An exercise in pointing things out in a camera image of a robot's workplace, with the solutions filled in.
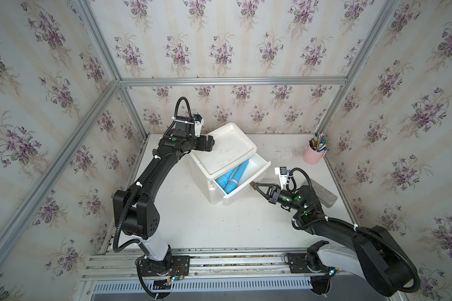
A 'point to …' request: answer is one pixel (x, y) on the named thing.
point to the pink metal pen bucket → (311, 157)
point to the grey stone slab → (324, 196)
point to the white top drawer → (257, 167)
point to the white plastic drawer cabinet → (231, 148)
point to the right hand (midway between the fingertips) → (258, 188)
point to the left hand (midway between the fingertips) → (205, 140)
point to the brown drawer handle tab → (252, 184)
